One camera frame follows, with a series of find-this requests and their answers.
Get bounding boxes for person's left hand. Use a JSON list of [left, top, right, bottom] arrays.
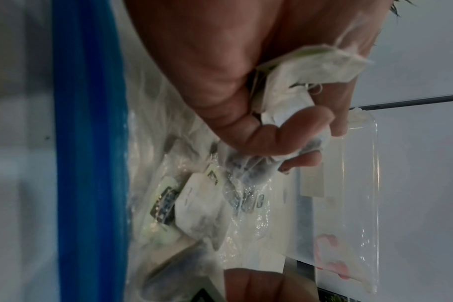
[[123, 0, 390, 175]]

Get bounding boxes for person's right hand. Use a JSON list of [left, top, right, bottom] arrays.
[[224, 268, 321, 302]]

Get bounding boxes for tea bags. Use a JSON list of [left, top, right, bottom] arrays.
[[136, 141, 269, 302], [217, 26, 374, 185]]

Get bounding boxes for clear zip bag with tea bags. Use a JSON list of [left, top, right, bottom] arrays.
[[50, 0, 287, 302]]

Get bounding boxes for dark window strip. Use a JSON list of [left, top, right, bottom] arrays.
[[295, 259, 319, 292]]

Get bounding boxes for clear storage box pink latches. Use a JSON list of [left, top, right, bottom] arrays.
[[282, 108, 381, 296]]

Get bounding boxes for white roller blind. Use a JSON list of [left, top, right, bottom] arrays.
[[316, 0, 453, 302]]

